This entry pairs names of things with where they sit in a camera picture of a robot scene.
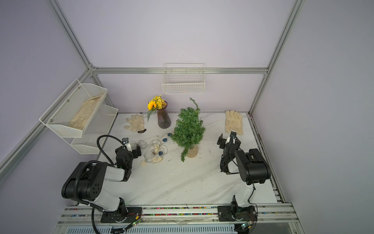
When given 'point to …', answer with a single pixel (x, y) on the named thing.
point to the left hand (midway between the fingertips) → (130, 147)
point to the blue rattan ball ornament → (165, 140)
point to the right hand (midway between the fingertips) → (229, 137)
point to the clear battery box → (157, 153)
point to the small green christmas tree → (189, 128)
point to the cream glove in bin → (79, 121)
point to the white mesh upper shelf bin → (70, 112)
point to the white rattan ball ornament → (142, 163)
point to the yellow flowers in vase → (158, 104)
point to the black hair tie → (141, 131)
